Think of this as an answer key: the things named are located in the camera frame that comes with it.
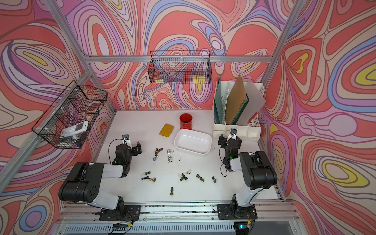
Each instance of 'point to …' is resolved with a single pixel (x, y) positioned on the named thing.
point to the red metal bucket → (186, 121)
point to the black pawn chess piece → (215, 180)
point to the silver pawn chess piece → (168, 152)
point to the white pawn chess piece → (179, 175)
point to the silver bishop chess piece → (169, 157)
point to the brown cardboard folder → (235, 100)
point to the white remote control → (82, 127)
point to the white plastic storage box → (193, 141)
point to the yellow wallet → (166, 129)
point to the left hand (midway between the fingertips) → (132, 143)
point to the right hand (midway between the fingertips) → (229, 138)
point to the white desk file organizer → (250, 132)
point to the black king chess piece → (185, 178)
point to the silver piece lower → (154, 159)
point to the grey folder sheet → (256, 101)
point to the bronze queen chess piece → (200, 178)
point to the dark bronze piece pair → (146, 177)
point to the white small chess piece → (179, 159)
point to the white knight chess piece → (189, 172)
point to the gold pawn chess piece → (153, 179)
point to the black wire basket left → (79, 104)
